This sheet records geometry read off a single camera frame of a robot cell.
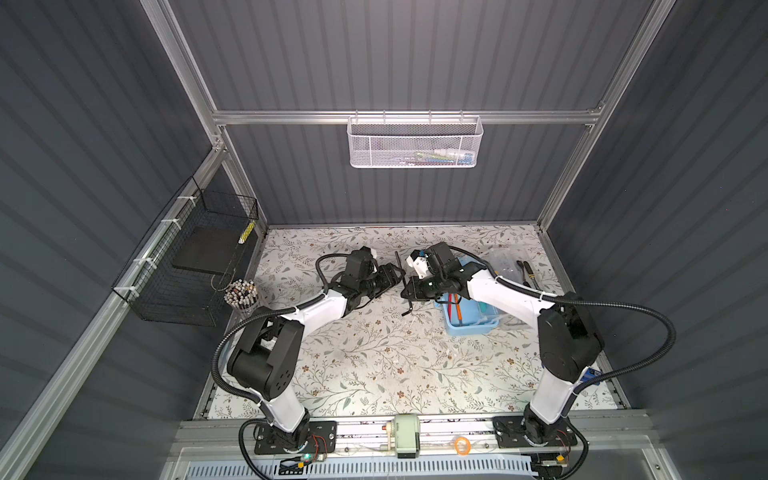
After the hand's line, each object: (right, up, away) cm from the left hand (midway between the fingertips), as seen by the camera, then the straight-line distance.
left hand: (401, 275), depth 89 cm
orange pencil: (+19, -11, +8) cm, 24 cm away
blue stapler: (+33, -15, -36) cm, 51 cm away
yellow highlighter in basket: (-43, +13, -7) cm, 45 cm away
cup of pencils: (-43, -5, -10) cm, 44 cm away
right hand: (+1, -6, -2) cm, 6 cm away
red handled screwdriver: (+16, -11, +8) cm, 21 cm away
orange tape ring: (+16, -40, -17) cm, 47 cm away
